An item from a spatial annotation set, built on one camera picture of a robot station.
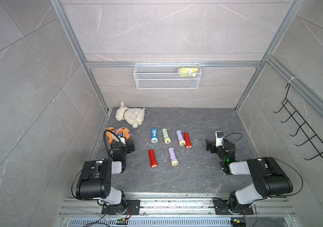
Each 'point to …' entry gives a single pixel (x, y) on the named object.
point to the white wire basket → (150, 76)
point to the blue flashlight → (154, 139)
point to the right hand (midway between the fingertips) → (214, 138)
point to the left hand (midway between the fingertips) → (124, 139)
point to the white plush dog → (133, 117)
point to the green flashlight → (167, 139)
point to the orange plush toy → (123, 131)
